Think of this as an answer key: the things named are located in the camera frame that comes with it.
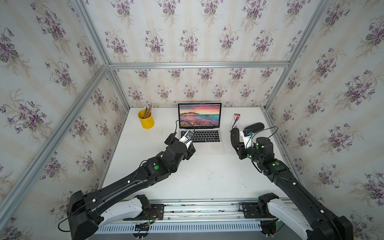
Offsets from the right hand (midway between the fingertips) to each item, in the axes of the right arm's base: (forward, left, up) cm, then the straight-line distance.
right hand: (237, 143), depth 80 cm
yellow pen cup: (+21, +57, -10) cm, 62 cm away
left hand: (-3, +28, +8) cm, 29 cm away
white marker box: (+29, -7, -15) cm, 34 cm away
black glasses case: (+22, -20, -13) cm, 32 cm away
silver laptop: (+24, +18, -10) cm, 32 cm away
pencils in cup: (+26, +55, 0) cm, 61 cm away
